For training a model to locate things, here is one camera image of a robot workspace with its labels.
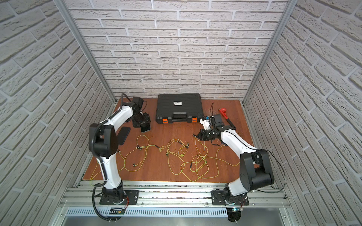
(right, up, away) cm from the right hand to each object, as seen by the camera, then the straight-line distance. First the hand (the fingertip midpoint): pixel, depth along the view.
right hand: (199, 136), depth 88 cm
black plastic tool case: (-14, +19, +19) cm, 31 cm away
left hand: (-35, +10, +9) cm, 37 cm away
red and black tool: (+22, +17, +24) cm, 37 cm away
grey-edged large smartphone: (-38, +5, +12) cm, 41 cm away
